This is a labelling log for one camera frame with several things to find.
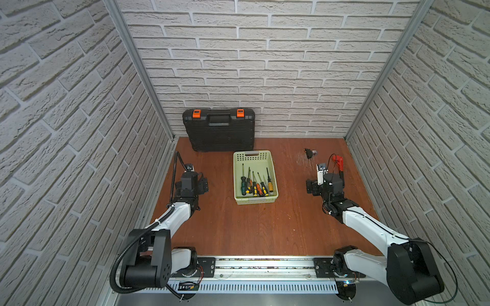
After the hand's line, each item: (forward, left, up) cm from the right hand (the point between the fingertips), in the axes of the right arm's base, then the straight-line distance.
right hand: (322, 177), depth 88 cm
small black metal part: (+23, -3, -10) cm, 25 cm away
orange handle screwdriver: (+1, +30, -9) cm, 31 cm away
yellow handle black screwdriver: (+3, +24, -10) cm, 26 cm away
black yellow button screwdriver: (+3, +28, -10) cm, 29 cm away
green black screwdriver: (+5, +37, -8) cm, 39 cm away
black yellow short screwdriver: (+2, +32, -9) cm, 33 cm away
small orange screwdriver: (+3, +34, -9) cm, 35 cm away
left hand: (+5, +60, -1) cm, 61 cm away
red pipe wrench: (+16, -18, -10) cm, 27 cm away
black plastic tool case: (+28, +48, +8) cm, 56 cm away
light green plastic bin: (+17, +29, -11) cm, 35 cm away
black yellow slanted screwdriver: (0, +32, -8) cm, 33 cm away
